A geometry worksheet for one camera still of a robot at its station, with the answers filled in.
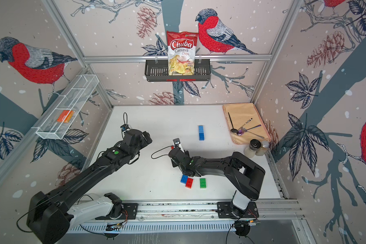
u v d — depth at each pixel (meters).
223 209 0.73
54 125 0.70
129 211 0.73
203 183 0.81
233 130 1.04
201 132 1.04
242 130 1.04
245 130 1.04
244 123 1.10
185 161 0.66
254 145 0.85
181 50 0.85
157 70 0.95
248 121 1.10
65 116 0.72
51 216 0.37
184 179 0.83
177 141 0.76
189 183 0.81
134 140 0.61
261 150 0.86
